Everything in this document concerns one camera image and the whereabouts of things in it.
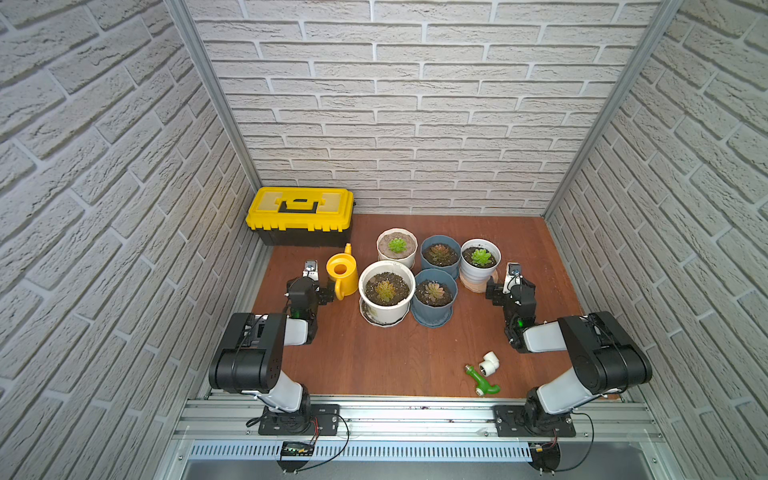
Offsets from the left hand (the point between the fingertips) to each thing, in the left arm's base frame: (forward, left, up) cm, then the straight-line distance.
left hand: (304, 275), depth 94 cm
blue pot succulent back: (+7, -45, +4) cm, 45 cm away
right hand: (-2, -67, +2) cm, 67 cm away
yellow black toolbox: (+17, +2, +10) cm, 20 cm away
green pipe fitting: (-33, -53, -4) cm, 62 cm away
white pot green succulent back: (+8, -30, +7) cm, 32 cm away
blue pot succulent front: (-8, -41, +3) cm, 42 cm away
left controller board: (-47, -4, -10) cm, 48 cm away
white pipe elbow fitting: (-27, -56, -3) cm, 62 cm away
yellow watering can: (-1, -13, +5) cm, 14 cm away
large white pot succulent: (-8, -27, +5) cm, 28 cm away
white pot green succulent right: (+4, -57, +4) cm, 57 cm away
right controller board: (-48, -65, -4) cm, 81 cm away
